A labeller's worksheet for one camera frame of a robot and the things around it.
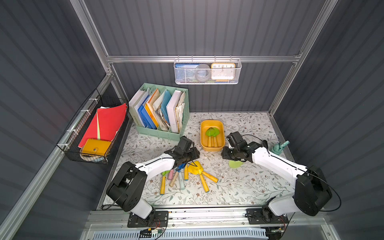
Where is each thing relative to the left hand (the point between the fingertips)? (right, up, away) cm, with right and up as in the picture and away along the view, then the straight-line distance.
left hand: (196, 153), depth 89 cm
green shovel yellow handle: (+15, +12, +18) cm, 26 cm away
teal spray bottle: (+49, +3, 0) cm, 49 cm away
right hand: (+17, +1, -2) cm, 18 cm away
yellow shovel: (0, -9, -1) cm, 9 cm away
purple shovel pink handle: (-15, -12, -2) cm, 20 cm away
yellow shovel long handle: (+5, -17, -6) cm, 18 cm away
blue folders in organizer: (-33, +22, +8) cm, 40 cm away
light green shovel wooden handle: (+23, -8, +3) cm, 25 cm away
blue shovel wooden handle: (-11, -9, +1) cm, 14 cm away
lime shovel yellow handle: (-6, -11, -1) cm, 13 cm away
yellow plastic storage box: (+7, +18, +24) cm, 30 cm away
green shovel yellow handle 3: (-19, -17, -6) cm, 26 cm away
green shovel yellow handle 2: (+9, +12, +17) cm, 23 cm away
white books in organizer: (-13, +27, 0) cm, 30 cm away
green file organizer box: (-23, +26, +5) cm, 35 cm away
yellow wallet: (-45, +7, -24) cm, 51 cm away
